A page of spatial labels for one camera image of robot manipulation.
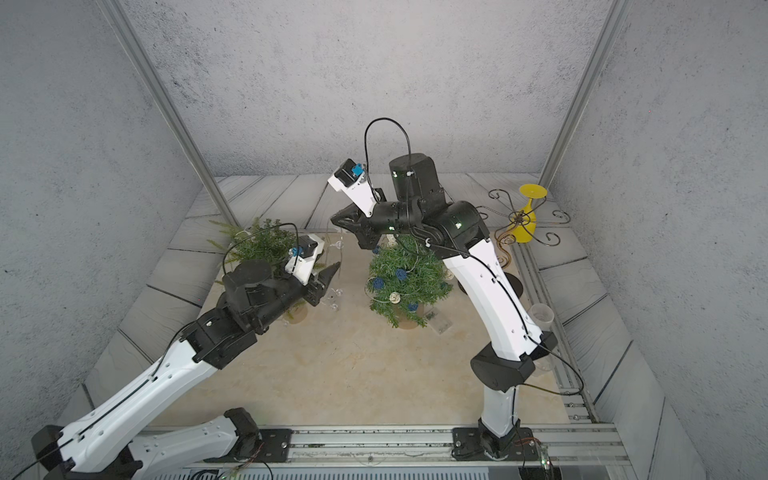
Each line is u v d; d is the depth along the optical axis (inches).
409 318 31.4
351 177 18.2
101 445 15.0
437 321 37.8
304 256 20.3
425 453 28.6
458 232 16.3
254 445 26.4
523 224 31.2
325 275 22.8
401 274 28.4
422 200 17.1
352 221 20.6
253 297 18.3
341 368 34.3
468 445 28.6
